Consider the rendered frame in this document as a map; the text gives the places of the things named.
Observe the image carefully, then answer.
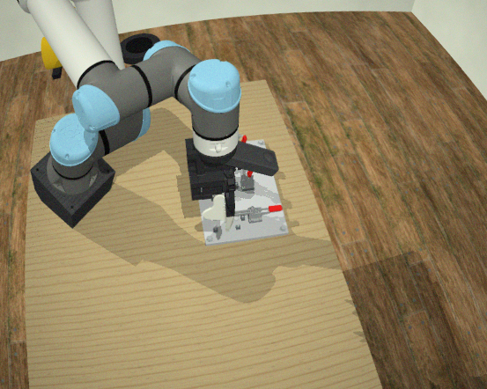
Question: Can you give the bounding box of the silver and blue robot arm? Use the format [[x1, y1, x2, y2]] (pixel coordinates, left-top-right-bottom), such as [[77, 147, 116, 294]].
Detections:
[[17, 0, 279, 197]]

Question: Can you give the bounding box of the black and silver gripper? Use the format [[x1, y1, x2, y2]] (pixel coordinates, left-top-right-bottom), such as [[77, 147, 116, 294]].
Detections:
[[185, 138, 237, 231]]

